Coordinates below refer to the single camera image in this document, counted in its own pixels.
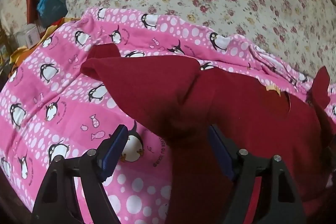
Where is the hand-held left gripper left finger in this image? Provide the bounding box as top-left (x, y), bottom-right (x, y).
top-left (31, 124), bottom-right (129, 224)

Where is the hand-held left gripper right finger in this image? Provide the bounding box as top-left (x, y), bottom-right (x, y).
top-left (208, 125), bottom-right (306, 224)

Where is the dark red garment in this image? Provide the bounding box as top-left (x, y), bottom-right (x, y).
top-left (80, 43), bottom-right (335, 224)

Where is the pink penguin print blanket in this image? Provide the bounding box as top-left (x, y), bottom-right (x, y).
top-left (0, 7), bottom-right (336, 224)

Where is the yellow orange cloth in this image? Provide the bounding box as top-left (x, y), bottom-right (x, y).
top-left (9, 18), bottom-right (72, 65)

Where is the white plastic box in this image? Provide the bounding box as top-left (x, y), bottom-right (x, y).
top-left (16, 25), bottom-right (40, 47)

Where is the blue plastic bag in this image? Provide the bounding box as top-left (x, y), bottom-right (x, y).
top-left (37, 0), bottom-right (67, 19)

